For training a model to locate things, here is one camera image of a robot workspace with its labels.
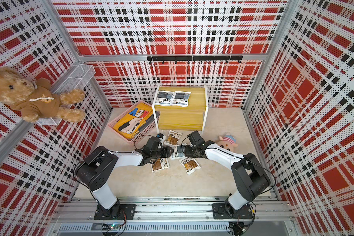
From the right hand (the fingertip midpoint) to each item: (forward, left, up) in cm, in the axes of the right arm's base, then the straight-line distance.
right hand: (189, 152), depth 89 cm
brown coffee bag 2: (-6, +18, -3) cm, 19 cm away
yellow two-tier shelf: (+12, +4, +26) cm, 29 cm away
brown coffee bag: (+13, +11, -4) cm, 18 cm away
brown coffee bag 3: (-7, -1, -4) cm, 8 cm away
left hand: (+4, +11, -4) cm, 12 cm away
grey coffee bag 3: (+18, +4, +28) cm, 33 cm away
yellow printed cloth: (+20, +42, +1) cm, 47 cm away
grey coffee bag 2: (+18, +13, +28) cm, 36 cm away
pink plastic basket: (+25, +27, +1) cm, 36 cm away
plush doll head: (+7, -25, 0) cm, 26 cm away
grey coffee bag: (+4, +5, -5) cm, 8 cm away
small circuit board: (-37, +37, -4) cm, 53 cm away
